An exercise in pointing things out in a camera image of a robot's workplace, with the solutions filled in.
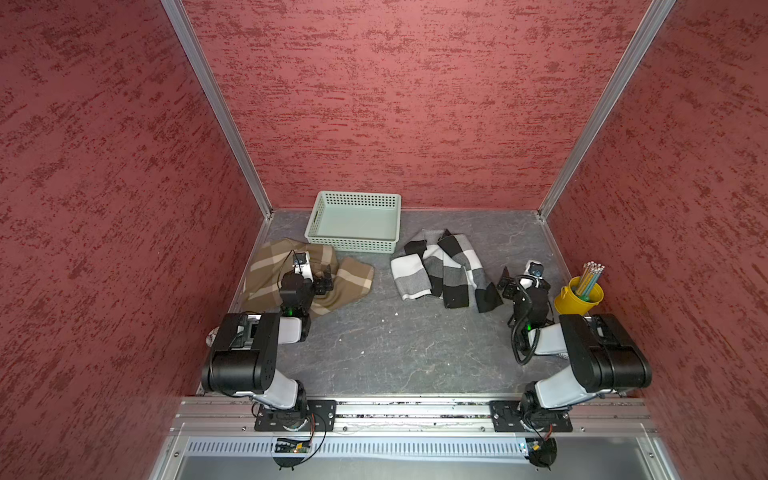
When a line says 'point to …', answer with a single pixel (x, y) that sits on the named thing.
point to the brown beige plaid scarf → (274, 259)
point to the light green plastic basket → (357, 222)
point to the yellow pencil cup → (568, 301)
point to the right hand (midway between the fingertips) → (519, 273)
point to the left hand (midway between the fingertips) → (315, 270)
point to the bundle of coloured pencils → (589, 280)
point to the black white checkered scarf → (443, 264)
